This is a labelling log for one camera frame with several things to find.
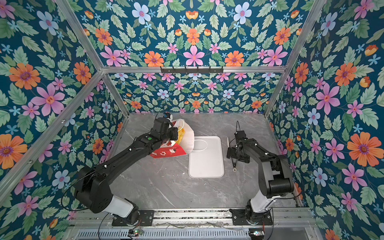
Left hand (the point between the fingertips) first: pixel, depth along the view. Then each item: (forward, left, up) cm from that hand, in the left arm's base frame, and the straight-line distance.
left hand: (178, 126), depth 82 cm
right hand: (-10, -34, -21) cm, 41 cm away
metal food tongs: (-15, -32, -21) cm, 41 cm away
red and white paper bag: (-9, +5, -9) cm, 14 cm away
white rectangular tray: (-11, -15, -22) cm, 29 cm away
